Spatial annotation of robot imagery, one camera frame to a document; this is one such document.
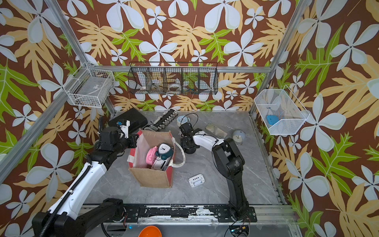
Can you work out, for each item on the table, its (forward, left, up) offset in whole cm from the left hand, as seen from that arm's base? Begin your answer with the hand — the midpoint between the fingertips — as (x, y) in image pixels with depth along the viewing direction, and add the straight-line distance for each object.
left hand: (137, 133), depth 80 cm
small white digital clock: (-19, -33, -20) cm, 43 cm away
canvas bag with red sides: (-22, -8, -5) cm, 24 cm away
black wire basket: (+40, -18, +9) cm, 44 cm away
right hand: (+6, -27, -20) cm, 34 cm away
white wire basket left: (+24, +30, +13) cm, 40 cm away
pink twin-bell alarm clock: (-8, -7, -10) cm, 14 cm away
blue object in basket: (+7, -74, +5) cm, 75 cm away
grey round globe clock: (+9, -61, -15) cm, 64 cm away
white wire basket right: (+12, -80, +5) cm, 81 cm away
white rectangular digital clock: (-11, -12, -15) cm, 22 cm away
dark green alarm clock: (-5, -14, -11) cm, 18 cm away
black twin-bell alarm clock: (0, -29, -19) cm, 35 cm away
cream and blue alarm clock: (+28, -24, -19) cm, 41 cm away
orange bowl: (-43, -10, -18) cm, 48 cm away
